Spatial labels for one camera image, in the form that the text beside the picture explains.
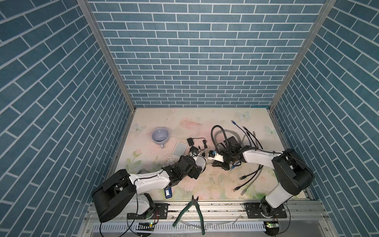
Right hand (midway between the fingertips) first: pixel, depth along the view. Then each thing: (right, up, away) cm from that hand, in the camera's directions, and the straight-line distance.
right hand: (213, 161), depth 90 cm
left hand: (-11, -1, -3) cm, 11 cm away
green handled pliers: (-12, -17, -13) cm, 25 cm away
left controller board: (-36, -28, -17) cm, 48 cm away
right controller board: (+28, -29, -16) cm, 43 cm away
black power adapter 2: (-12, +6, +6) cm, 15 cm away
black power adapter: (-14, +11, +9) cm, 20 cm away
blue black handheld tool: (-25, -13, -13) cm, 31 cm away
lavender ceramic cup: (-35, +15, +10) cm, 40 cm away
